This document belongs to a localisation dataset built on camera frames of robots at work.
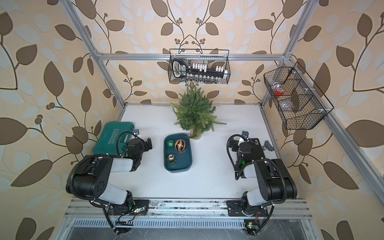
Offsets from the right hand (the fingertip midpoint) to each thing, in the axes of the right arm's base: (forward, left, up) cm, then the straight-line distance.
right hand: (241, 138), depth 92 cm
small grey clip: (-2, -18, -7) cm, 20 cm away
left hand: (+3, +65, -1) cm, 65 cm away
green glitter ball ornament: (-1, +44, -3) cm, 44 cm away
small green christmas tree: (+7, +28, +16) cm, 33 cm away
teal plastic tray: (-7, +40, -6) cm, 41 cm away
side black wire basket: (+4, -25, +26) cm, 37 cm away
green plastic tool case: (+4, +83, -2) cm, 83 cm away
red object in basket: (+13, -18, +24) cm, 33 cm away
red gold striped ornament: (-3, +38, -1) cm, 38 cm away
